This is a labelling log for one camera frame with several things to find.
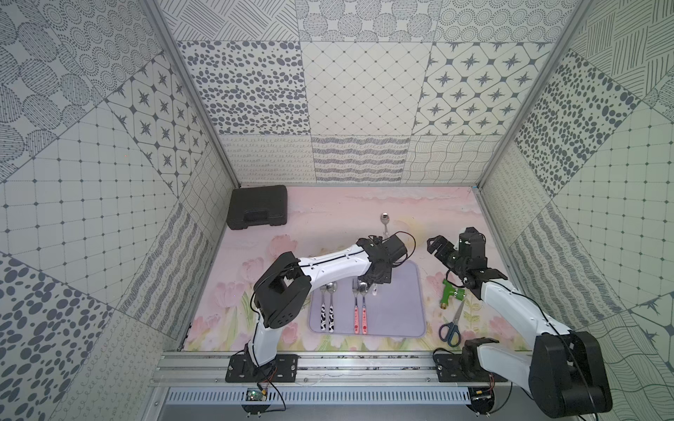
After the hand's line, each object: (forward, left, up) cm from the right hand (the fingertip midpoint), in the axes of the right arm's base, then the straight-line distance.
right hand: (436, 249), depth 88 cm
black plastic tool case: (+24, +72, -6) cm, 76 cm away
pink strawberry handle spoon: (-10, +25, -9) cm, 29 cm away
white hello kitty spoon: (+19, +15, -8) cm, 26 cm away
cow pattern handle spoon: (-11, +36, -8) cm, 39 cm away
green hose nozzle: (-12, -4, -7) cm, 14 cm away
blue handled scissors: (-23, -2, -11) cm, 26 cm away
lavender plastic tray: (-17, +14, -11) cm, 25 cm away
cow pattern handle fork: (-19, +38, -9) cm, 44 cm away
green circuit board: (-41, +55, -11) cm, 70 cm away
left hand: (-8, +18, -2) cm, 20 cm away
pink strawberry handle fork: (-20, +27, -9) cm, 35 cm away
